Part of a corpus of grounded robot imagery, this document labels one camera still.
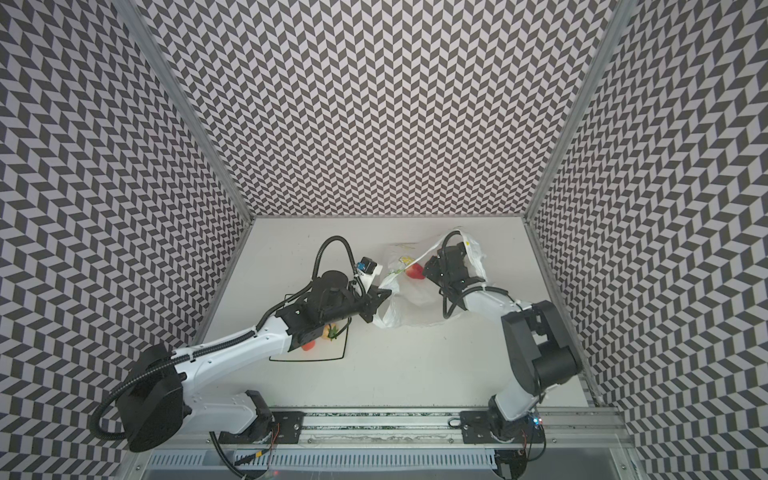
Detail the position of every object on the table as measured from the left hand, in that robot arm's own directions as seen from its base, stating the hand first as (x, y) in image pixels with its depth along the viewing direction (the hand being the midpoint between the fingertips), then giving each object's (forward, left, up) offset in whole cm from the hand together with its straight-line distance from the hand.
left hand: (390, 294), depth 76 cm
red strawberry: (+17, -7, -15) cm, 24 cm away
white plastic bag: (+8, -4, -20) cm, 22 cm away
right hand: (+14, -13, -12) cm, 22 cm away
